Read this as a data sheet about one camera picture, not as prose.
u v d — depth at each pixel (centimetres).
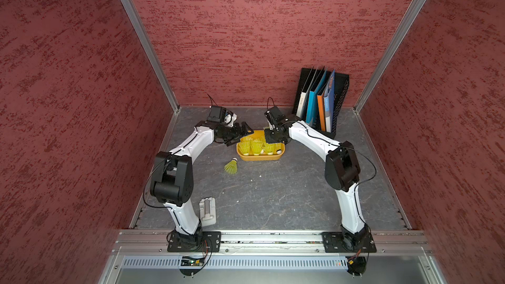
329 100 86
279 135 82
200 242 66
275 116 76
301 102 90
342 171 55
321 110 91
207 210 81
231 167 95
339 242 74
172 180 48
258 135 88
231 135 80
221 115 76
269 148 95
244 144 95
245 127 82
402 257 76
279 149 98
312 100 89
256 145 95
